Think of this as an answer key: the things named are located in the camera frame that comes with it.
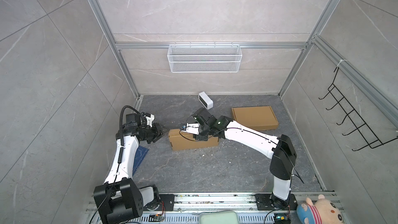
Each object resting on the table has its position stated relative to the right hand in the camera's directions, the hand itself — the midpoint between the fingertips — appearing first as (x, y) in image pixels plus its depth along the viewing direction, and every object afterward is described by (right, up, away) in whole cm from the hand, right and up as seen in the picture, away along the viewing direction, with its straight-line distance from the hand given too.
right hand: (195, 127), depth 83 cm
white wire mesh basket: (+5, +43, +17) cm, 47 cm away
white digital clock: (+6, +16, +24) cm, 29 cm away
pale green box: (+13, -38, -15) cm, 43 cm away
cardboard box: (+40, +4, +18) cm, 44 cm away
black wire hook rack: (+70, -2, -25) cm, 74 cm away
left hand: (-15, 0, -3) cm, 16 cm away
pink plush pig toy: (+56, -34, -18) cm, 68 cm away
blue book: (-33, -16, +5) cm, 37 cm away
